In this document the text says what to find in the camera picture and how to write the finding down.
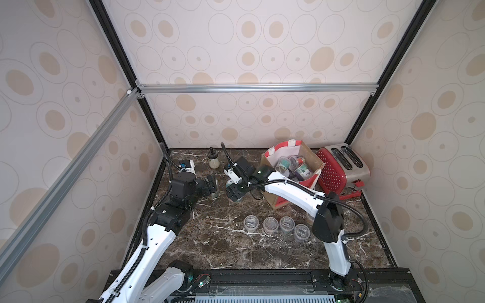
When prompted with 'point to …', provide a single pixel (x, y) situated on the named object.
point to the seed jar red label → (287, 225)
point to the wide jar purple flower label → (303, 172)
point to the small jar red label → (295, 161)
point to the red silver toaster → (344, 172)
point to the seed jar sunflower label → (216, 194)
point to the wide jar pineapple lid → (229, 182)
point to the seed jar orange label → (251, 223)
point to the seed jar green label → (283, 165)
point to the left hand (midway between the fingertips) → (210, 176)
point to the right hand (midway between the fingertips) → (241, 186)
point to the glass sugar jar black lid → (213, 158)
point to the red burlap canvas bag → (288, 148)
